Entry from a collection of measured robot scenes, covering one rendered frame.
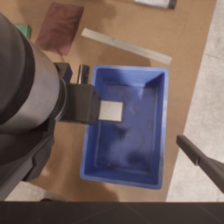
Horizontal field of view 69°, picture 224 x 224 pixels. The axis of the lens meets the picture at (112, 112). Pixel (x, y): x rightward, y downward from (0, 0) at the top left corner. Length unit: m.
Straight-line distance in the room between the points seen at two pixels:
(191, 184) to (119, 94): 0.72
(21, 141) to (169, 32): 0.58
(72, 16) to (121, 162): 0.55
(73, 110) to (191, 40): 0.52
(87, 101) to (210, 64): 1.05
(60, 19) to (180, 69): 0.47
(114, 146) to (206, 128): 0.68
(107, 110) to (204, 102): 0.91
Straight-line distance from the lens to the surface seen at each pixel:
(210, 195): 1.12
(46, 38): 0.71
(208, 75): 1.16
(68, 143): 0.57
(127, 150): 0.53
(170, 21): 0.68
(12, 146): 0.20
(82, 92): 0.21
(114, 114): 0.24
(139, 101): 0.54
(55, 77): 0.16
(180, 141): 0.17
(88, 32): 0.67
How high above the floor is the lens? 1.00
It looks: 78 degrees down
